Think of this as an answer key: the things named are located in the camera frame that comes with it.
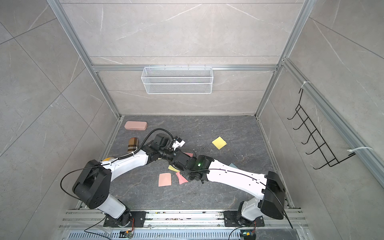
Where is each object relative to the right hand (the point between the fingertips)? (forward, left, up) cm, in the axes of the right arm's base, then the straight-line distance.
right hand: (191, 167), depth 76 cm
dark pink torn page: (-1, +6, -14) cm, 15 cm away
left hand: (+3, 0, +1) cm, 3 cm away
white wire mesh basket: (+57, +9, +15) cm, 60 cm away
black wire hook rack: (-6, -57, +18) cm, 60 cm away
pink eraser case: (+40, +43, -13) cm, 60 cm away
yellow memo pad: (+25, -19, -16) cm, 35 cm away
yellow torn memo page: (+6, +13, -14) cm, 19 cm away
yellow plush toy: (+13, +55, -15) cm, 59 cm away
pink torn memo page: (-1, +16, -14) cm, 21 cm away
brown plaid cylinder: (+21, +39, -11) cm, 46 cm away
